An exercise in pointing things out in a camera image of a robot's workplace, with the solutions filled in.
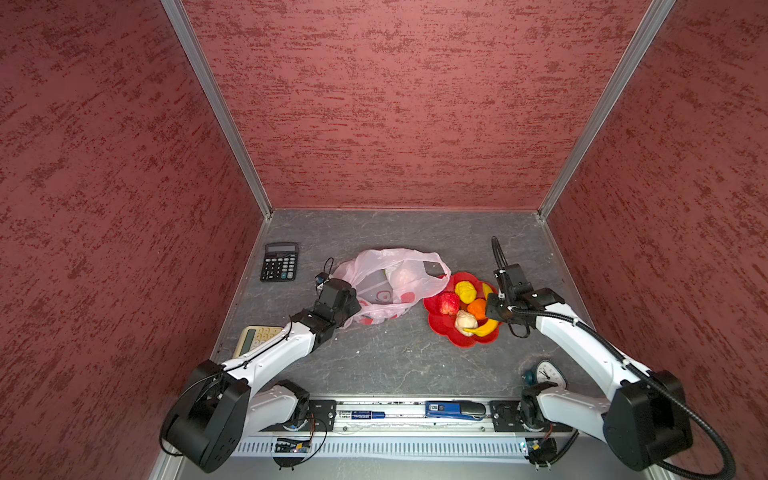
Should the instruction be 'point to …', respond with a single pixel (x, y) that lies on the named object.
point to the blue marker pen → (359, 414)
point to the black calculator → (279, 262)
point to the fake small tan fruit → (465, 320)
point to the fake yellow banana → (488, 327)
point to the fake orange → (478, 308)
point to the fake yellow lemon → (466, 292)
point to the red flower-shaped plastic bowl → (444, 324)
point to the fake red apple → (449, 303)
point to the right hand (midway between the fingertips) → (491, 314)
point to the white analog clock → (546, 371)
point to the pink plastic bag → (387, 280)
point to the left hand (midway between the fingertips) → (356, 304)
